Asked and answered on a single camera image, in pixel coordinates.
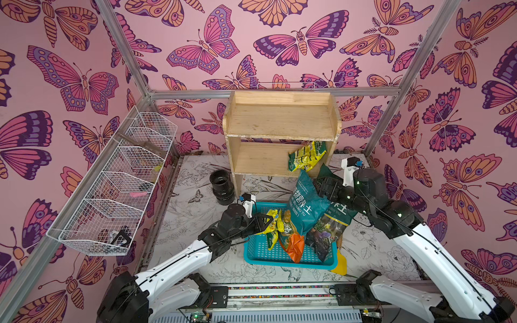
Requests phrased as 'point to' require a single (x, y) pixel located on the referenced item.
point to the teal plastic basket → (257, 254)
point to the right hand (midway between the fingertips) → (320, 184)
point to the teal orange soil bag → (307, 200)
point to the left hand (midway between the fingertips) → (276, 217)
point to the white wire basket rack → (104, 214)
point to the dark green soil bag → (330, 229)
